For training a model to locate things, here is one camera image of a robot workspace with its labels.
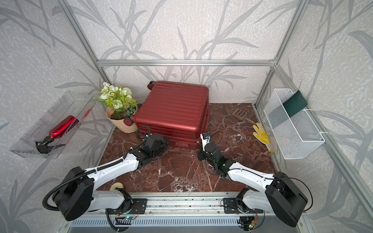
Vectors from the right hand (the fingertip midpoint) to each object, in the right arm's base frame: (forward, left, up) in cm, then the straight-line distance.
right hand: (198, 144), depth 84 cm
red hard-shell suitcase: (+14, +11, +12) cm, 22 cm away
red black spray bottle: (-13, +64, +23) cm, 69 cm away
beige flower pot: (+15, +50, +6) cm, 53 cm away
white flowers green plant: (+23, +48, +17) cm, 56 cm away
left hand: (+3, +17, 0) cm, 17 cm away
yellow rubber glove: (+13, -46, -13) cm, 50 cm away
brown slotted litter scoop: (+31, -34, -10) cm, 47 cm away
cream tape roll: (-20, +45, -8) cm, 50 cm away
